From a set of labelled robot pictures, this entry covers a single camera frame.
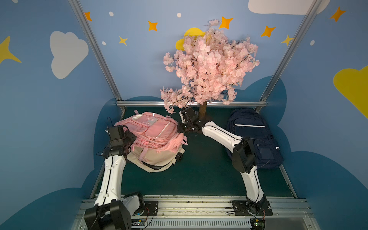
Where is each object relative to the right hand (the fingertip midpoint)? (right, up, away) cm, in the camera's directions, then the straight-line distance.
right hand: (178, 126), depth 91 cm
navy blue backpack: (+52, +2, +16) cm, 54 cm away
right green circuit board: (+42, -50, -18) cm, 68 cm away
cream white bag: (-16, -22, -1) cm, 28 cm away
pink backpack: (-15, -3, -2) cm, 16 cm away
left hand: (-26, -3, -10) cm, 28 cm away
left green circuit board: (-19, -48, -19) cm, 56 cm away
